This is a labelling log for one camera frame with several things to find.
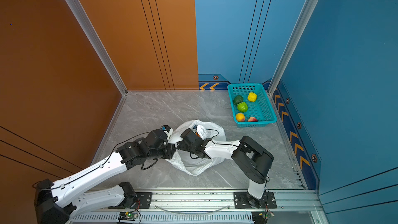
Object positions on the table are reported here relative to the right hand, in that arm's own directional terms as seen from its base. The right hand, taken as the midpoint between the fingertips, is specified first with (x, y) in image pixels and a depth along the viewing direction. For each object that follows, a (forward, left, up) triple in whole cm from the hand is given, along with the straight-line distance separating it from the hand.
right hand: (181, 144), depth 88 cm
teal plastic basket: (+27, -53, -2) cm, 60 cm away
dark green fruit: (+34, -37, +1) cm, 50 cm away
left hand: (-7, -1, +10) cm, 12 cm away
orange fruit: (-4, -10, +19) cm, 22 cm away
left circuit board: (-33, +22, -5) cm, 40 cm away
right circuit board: (-33, -40, -7) cm, 52 cm away
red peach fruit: (+18, -44, -1) cm, 48 cm away
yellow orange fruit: (+18, -36, +1) cm, 40 cm away
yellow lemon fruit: (+37, -47, 0) cm, 60 cm away
